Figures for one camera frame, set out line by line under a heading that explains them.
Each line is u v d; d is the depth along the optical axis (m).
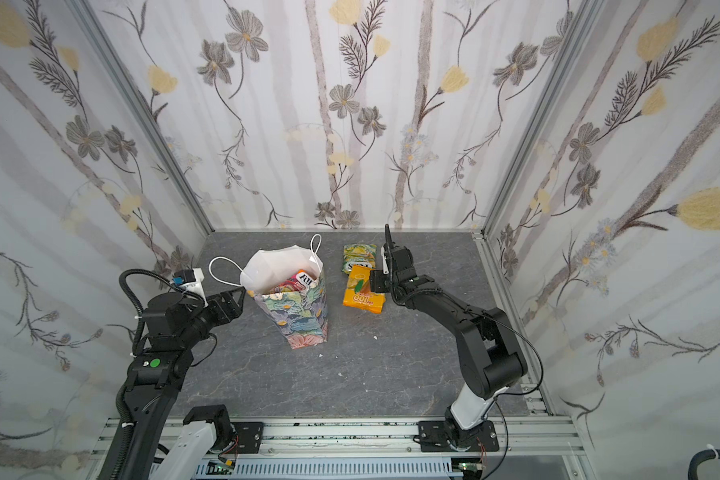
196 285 0.64
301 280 0.88
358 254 1.11
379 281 0.83
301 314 0.78
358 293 0.96
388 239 0.74
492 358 0.46
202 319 0.61
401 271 0.71
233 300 0.66
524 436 0.76
